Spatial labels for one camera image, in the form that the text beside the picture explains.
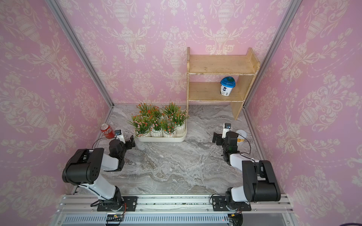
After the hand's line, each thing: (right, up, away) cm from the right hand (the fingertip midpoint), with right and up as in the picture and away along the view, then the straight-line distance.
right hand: (222, 132), depth 93 cm
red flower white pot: (-46, +13, +4) cm, 48 cm away
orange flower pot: (-35, +15, +7) cm, 38 cm away
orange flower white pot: (-56, +17, +10) cm, 59 cm away
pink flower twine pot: (-53, +5, -4) cm, 53 cm away
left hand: (-65, -3, +2) cm, 65 cm away
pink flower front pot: (-45, +1, +4) cm, 45 cm away
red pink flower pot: (-37, +4, 0) cm, 37 cm away
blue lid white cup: (+3, +32, -1) cm, 32 cm away
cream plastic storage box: (-29, -4, +2) cm, 30 cm away
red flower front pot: (-29, +9, -1) cm, 31 cm away
